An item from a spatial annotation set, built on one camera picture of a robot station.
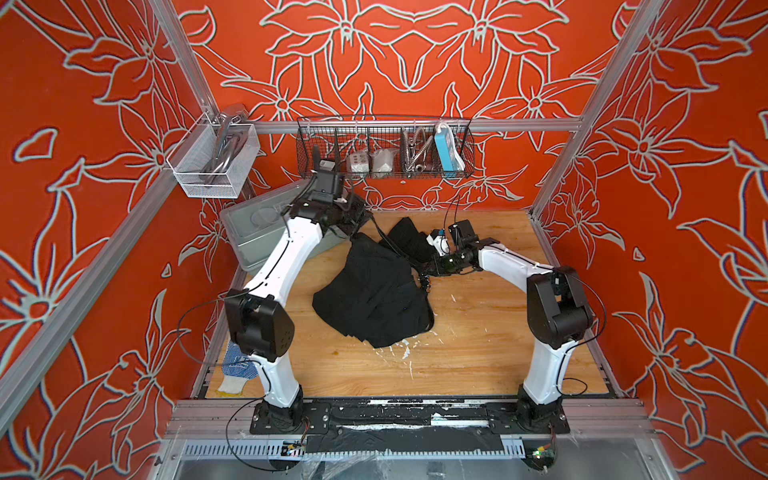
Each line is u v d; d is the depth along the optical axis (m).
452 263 0.81
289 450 0.71
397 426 0.73
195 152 0.81
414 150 0.83
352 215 0.71
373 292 0.82
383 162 0.92
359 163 0.92
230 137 0.86
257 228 0.87
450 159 0.88
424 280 0.93
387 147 0.97
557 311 0.51
